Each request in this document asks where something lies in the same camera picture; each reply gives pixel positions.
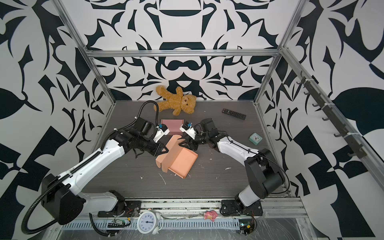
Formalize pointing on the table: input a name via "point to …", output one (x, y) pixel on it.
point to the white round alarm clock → (149, 222)
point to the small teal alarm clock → (255, 138)
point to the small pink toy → (210, 214)
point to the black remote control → (241, 116)
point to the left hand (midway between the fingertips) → (167, 148)
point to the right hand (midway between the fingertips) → (182, 140)
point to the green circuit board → (246, 225)
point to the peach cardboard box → (178, 159)
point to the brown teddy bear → (176, 103)
